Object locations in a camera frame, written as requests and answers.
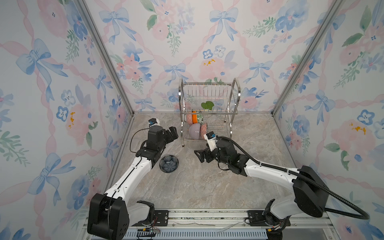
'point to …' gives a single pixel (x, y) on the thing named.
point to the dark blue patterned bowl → (169, 163)
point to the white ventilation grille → (254, 234)
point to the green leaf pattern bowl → (200, 119)
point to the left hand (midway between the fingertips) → (170, 129)
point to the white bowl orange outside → (194, 117)
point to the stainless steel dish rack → (207, 109)
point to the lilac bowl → (194, 131)
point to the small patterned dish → (203, 130)
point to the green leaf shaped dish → (207, 105)
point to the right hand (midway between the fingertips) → (200, 147)
